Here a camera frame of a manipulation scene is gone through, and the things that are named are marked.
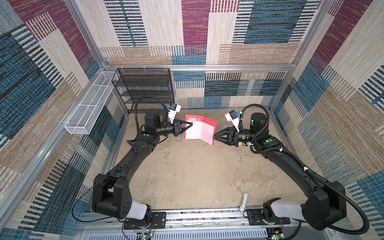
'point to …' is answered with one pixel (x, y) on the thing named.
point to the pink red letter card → (202, 128)
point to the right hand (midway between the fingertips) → (215, 139)
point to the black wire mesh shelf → (144, 89)
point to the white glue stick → (243, 203)
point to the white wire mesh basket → (83, 120)
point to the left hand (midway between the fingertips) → (192, 123)
